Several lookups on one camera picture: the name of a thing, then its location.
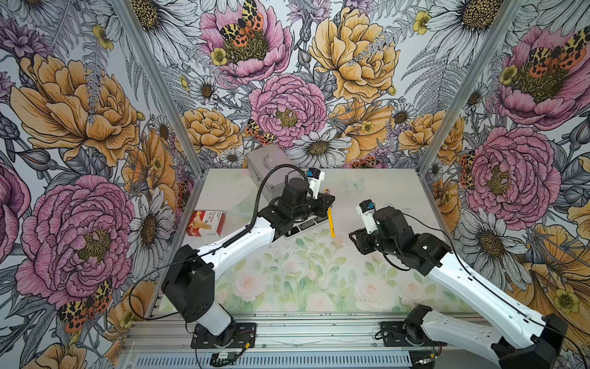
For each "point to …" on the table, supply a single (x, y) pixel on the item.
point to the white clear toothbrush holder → (306, 224)
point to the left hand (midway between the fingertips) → (333, 204)
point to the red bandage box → (206, 223)
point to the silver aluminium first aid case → (260, 161)
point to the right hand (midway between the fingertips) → (356, 239)
